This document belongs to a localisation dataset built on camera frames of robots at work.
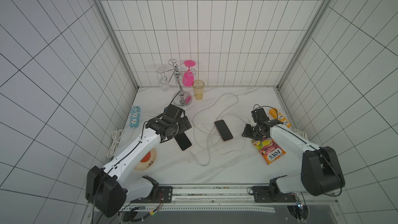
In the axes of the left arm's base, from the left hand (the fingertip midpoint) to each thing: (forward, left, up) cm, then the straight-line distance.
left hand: (181, 130), depth 80 cm
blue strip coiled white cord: (+4, +42, -15) cm, 45 cm away
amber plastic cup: (+32, -9, 0) cm, 33 cm away
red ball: (-11, +18, -9) cm, 24 cm away
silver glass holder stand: (+33, +4, -12) cm, 35 cm away
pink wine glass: (+38, -1, +1) cm, 38 cm away
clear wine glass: (+38, +16, -3) cm, 41 cm away
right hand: (+4, -34, -10) cm, 35 cm away
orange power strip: (+21, -60, -13) cm, 64 cm away
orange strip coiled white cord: (+4, -71, -10) cm, 72 cm away
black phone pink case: (-1, 0, -12) cm, 12 cm away
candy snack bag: (-6, -50, -12) cm, 51 cm away
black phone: (+7, -25, -14) cm, 29 cm away
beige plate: (-14, +21, -14) cm, 29 cm away
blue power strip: (+18, +33, -12) cm, 40 cm away
